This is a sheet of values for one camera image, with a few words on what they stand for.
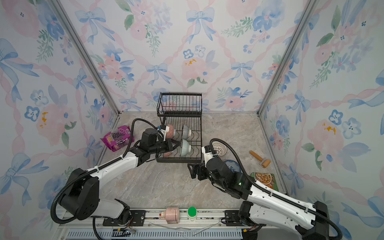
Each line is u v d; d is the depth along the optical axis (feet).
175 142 2.63
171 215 2.23
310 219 1.34
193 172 2.03
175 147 2.58
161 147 2.39
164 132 2.55
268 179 2.81
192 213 2.23
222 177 1.70
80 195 1.39
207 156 2.06
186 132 3.19
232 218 2.41
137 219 2.42
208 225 2.40
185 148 2.94
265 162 3.03
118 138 3.20
